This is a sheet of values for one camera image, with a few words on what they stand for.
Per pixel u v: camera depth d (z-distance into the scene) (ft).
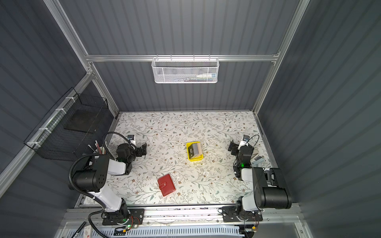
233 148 2.75
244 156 2.28
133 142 2.83
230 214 2.41
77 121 2.48
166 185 2.69
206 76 2.97
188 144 3.23
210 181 2.80
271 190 1.46
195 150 3.07
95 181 1.54
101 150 2.84
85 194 1.60
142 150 2.92
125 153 2.47
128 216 2.35
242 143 2.64
